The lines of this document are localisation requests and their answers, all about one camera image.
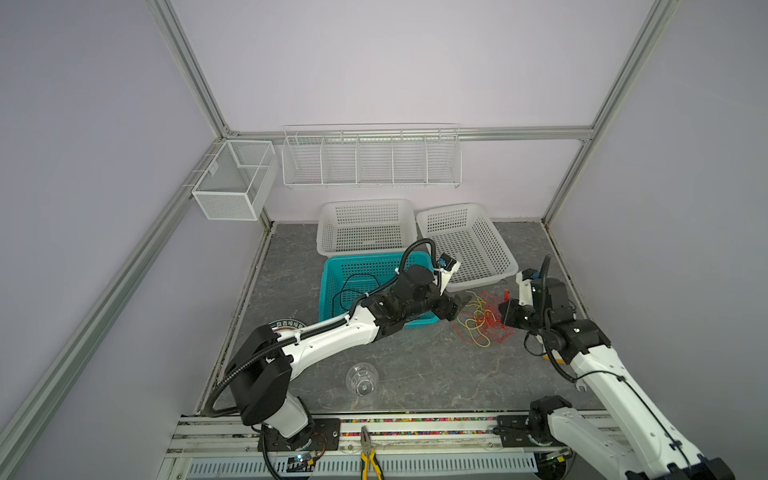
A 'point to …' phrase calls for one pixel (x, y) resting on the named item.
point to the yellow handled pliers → (367, 455)
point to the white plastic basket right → (467, 234)
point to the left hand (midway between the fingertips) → (460, 293)
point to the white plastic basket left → (366, 227)
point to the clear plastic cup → (362, 378)
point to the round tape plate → (287, 323)
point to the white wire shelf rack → (374, 154)
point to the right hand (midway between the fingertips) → (503, 307)
